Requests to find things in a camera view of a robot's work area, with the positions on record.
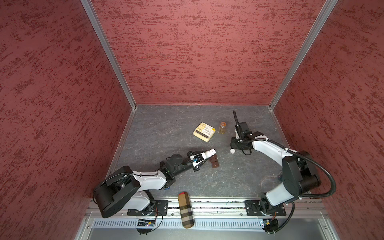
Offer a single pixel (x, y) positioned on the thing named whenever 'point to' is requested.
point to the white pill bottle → (209, 153)
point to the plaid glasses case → (186, 210)
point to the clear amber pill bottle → (222, 129)
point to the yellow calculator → (204, 131)
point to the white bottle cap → (232, 151)
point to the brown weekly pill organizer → (213, 159)
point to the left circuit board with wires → (145, 226)
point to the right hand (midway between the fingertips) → (233, 147)
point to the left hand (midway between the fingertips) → (207, 154)
